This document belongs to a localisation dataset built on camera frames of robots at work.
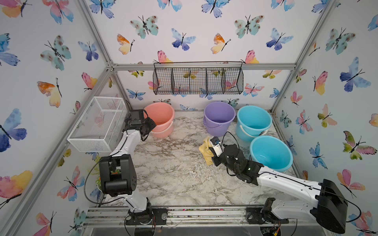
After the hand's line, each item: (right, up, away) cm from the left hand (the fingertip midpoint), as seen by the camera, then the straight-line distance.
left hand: (154, 121), depth 92 cm
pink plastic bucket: (+4, +4, +5) cm, 8 cm away
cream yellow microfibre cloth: (+31, -16, -15) cm, 38 cm away
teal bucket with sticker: (+63, 0, +6) cm, 63 cm away
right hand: (+34, -13, -15) cm, 39 cm away
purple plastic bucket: (+41, +3, +8) cm, 42 cm away
